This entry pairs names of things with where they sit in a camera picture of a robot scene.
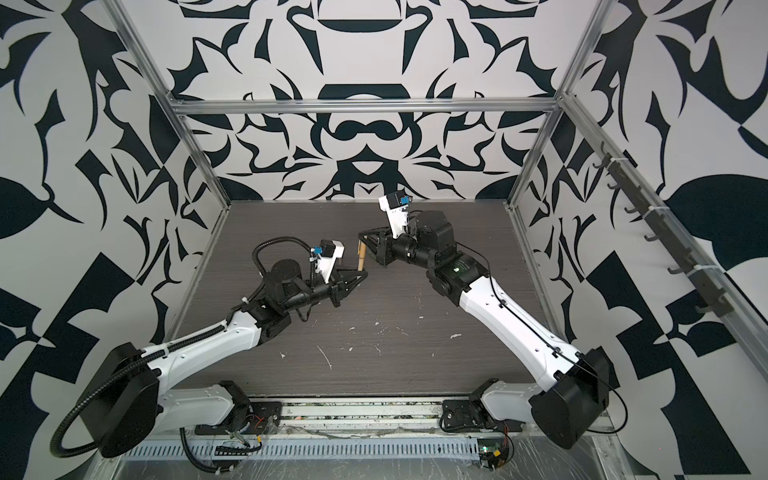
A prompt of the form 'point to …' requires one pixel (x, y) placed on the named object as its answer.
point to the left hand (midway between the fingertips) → (366, 265)
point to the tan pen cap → (362, 250)
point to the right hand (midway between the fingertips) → (361, 235)
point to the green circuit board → (489, 445)
